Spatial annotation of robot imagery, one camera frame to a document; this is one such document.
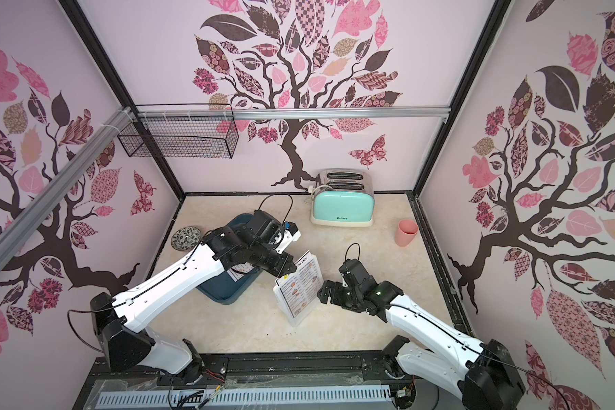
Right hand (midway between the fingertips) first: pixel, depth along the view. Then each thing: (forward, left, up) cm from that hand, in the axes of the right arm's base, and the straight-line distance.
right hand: (328, 295), depth 79 cm
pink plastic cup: (+25, -31, 0) cm, 40 cm away
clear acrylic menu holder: (-4, +14, +5) cm, 15 cm away
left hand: (+2, +10, +12) cm, 16 cm away
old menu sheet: (+1, +9, +5) cm, 10 cm away
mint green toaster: (+37, -8, +6) cm, 39 cm away
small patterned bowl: (+28, +57, -6) cm, 64 cm away
